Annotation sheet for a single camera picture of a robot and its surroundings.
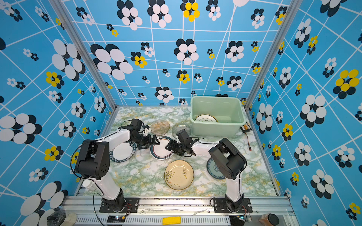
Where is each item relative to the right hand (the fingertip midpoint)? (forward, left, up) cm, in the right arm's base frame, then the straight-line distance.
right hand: (169, 149), depth 92 cm
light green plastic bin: (+32, -36, -3) cm, 48 cm away
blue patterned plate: (-12, -28, -4) cm, 30 cm away
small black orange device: (+19, -55, -2) cm, 59 cm away
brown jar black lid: (-37, -49, +5) cm, 61 cm away
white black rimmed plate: (+27, -26, 0) cm, 38 cm away
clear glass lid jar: (-38, +45, +8) cm, 60 cm away
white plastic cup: (-23, +40, +5) cm, 47 cm away
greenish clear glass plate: (+21, -6, -3) cm, 22 cm away
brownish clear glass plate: (+20, +10, -3) cm, 22 cm away
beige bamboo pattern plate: (-15, -7, -4) cm, 17 cm away
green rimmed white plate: (-1, +7, -1) cm, 7 cm away
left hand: (+3, +9, +1) cm, 10 cm away
